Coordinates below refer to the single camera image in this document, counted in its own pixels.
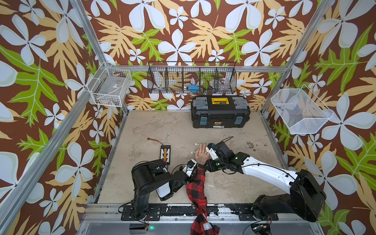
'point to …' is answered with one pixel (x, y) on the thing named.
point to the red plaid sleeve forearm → (201, 224)
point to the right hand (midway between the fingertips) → (204, 165)
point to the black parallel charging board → (165, 153)
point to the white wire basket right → (302, 110)
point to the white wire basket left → (110, 85)
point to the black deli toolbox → (220, 111)
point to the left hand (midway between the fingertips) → (196, 163)
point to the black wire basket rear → (192, 78)
